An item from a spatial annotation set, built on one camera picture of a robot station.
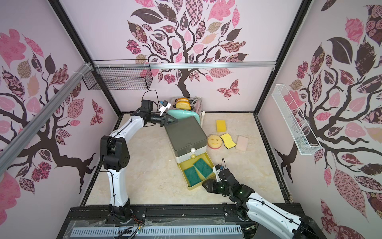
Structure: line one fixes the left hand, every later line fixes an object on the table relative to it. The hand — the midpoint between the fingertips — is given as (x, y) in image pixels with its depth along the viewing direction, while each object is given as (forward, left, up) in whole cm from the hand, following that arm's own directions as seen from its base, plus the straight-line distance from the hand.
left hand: (174, 122), depth 89 cm
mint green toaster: (+20, -13, -2) cm, 24 cm away
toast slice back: (+20, -4, +1) cm, 21 cm away
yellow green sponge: (-3, -35, -17) cm, 39 cm away
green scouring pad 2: (-27, -11, -17) cm, 34 cm away
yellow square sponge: (+13, -33, -19) cm, 41 cm away
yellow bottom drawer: (-19, -9, -16) cm, 27 cm away
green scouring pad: (-22, -17, -17) cm, 33 cm away
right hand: (-33, -18, -18) cm, 42 cm away
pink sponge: (-4, -45, -19) cm, 49 cm away
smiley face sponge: (-3, -26, -17) cm, 31 cm away
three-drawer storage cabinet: (-15, -9, +2) cm, 18 cm away
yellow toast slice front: (+15, -6, +1) cm, 16 cm away
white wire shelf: (-14, -62, +13) cm, 65 cm away
